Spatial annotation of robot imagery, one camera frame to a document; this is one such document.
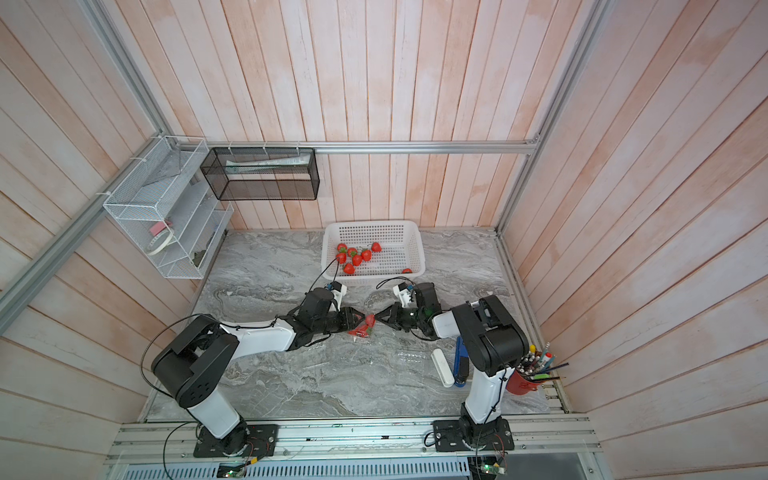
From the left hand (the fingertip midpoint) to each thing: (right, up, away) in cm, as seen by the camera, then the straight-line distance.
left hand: (362, 322), depth 90 cm
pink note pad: (-57, +28, -8) cm, 64 cm away
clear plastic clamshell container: (+2, -2, +1) cm, 3 cm away
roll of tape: (-56, +24, -9) cm, 61 cm away
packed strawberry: (+2, 0, +3) cm, 4 cm away
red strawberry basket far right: (+15, +15, +15) cm, 26 cm away
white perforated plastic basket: (+14, +23, +25) cm, 37 cm away
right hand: (+4, +1, +3) cm, 6 cm away
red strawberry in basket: (0, +21, +20) cm, 29 cm away
